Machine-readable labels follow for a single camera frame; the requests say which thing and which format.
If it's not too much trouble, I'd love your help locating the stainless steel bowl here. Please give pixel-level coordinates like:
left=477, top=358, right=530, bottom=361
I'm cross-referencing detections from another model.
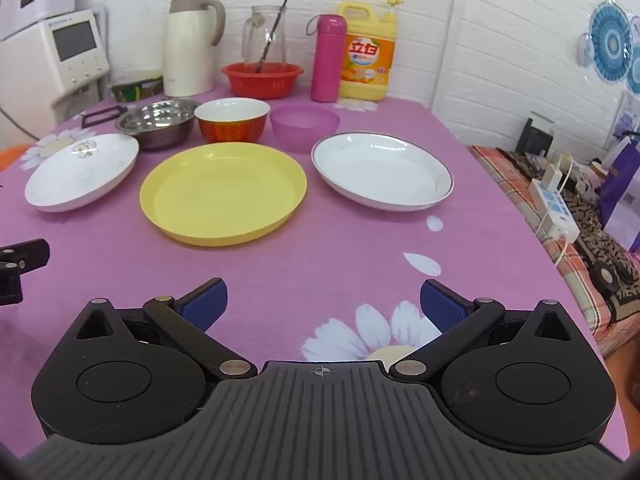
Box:
left=115, top=99, right=200, bottom=152

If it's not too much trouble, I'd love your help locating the black rectangular frame clip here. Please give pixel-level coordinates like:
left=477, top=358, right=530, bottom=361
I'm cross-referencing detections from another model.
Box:
left=80, top=105, right=128, bottom=128

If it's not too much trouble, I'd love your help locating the purple paper bag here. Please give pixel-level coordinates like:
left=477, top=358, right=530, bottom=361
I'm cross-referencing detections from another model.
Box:
left=599, top=138, right=640, bottom=252

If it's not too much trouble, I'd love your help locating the white thermos jug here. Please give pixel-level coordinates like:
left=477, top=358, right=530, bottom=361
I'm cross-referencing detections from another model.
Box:
left=162, top=0, right=226, bottom=98

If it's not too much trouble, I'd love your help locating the red ceramic bowl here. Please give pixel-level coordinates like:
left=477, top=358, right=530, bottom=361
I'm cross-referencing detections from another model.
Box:
left=194, top=98, right=271, bottom=143

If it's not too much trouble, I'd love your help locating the yellow dish soap bottle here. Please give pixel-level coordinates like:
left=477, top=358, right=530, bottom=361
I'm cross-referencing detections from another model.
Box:
left=337, top=0, right=404, bottom=102

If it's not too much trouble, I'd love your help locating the white blue-rimmed plate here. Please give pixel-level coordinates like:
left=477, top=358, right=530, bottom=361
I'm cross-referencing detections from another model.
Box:
left=311, top=131, right=454, bottom=212

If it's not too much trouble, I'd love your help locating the red plastic colander basket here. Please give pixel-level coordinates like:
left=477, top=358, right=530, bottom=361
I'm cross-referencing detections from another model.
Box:
left=221, top=62, right=304, bottom=100

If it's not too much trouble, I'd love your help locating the white power strip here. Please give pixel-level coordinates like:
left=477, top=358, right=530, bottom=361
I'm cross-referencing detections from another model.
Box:
left=528, top=164, right=579, bottom=244

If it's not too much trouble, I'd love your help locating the blue round wall decoration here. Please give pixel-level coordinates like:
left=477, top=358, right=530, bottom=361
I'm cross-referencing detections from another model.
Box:
left=576, top=0, right=639, bottom=96

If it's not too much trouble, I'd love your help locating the white floral plate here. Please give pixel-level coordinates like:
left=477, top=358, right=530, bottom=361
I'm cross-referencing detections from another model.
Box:
left=24, top=133, right=139, bottom=214

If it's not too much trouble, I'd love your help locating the black stirring stick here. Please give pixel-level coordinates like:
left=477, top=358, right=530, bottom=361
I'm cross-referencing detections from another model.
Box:
left=255, top=0, right=288, bottom=74

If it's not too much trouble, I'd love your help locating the black box by wall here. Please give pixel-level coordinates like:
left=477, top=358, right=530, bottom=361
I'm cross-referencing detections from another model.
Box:
left=516, top=114, right=554, bottom=156

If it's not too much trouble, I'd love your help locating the pink thermos bottle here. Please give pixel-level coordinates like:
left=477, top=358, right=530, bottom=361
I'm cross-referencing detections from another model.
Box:
left=306, top=14, right=347, bottom=103

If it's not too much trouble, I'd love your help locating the pink floral tablecloth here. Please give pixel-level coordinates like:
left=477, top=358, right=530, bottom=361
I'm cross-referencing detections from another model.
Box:
left=0, top=81, right=630, bottom=461

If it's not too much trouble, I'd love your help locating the white water dispenser appliance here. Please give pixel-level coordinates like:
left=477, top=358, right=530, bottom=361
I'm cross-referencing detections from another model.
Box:
left=1, top=8, right=111, bottom=148

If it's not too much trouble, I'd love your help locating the purple plastic bowl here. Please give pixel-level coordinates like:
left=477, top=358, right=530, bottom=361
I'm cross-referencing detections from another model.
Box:
left=270, top=105, right=341, bottom=155

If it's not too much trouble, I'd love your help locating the yellow plastic plate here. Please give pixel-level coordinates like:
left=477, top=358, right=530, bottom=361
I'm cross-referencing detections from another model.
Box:
left=139, top=142, right=307, bottom=247

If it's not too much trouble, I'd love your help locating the glass pitcher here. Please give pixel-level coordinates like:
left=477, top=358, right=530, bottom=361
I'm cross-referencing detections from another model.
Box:
left=241, top=4, right=286, bottom=65

